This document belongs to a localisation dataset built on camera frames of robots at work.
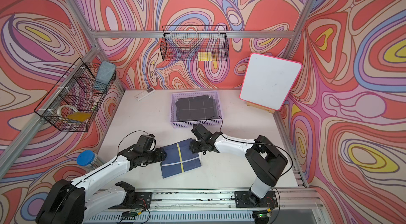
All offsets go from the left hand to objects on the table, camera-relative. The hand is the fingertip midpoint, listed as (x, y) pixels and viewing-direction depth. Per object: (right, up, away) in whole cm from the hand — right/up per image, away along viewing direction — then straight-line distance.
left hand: (164, 155), depth 86 cm
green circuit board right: (+49, -22, -15) cm, 56 cm away
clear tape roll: (-42, +26, -15) cm, 51 cm away
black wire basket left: (-42, +37, -7) cm, 56 cm away
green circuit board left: (-13, -23, -15) cm, 30 cm away
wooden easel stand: (+57, +27, +19) cm, 66 cm away
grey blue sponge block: (-30, +46, -4) cm, 55 cm away
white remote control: (-23, +37, +30) cm, 52 cm away
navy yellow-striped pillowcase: (+9, -2, 0) cm, 9 cm away
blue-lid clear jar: (-27, +4, -19) cm, 33 cm away
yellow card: (-38, +23, -11) cm, 45 cm away
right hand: (+17, +3, +1) cm, 18 cm away
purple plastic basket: (+9, +16, +9) cm, 21 cm away
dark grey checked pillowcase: (+17, +26, +19) cm, 36 cm away
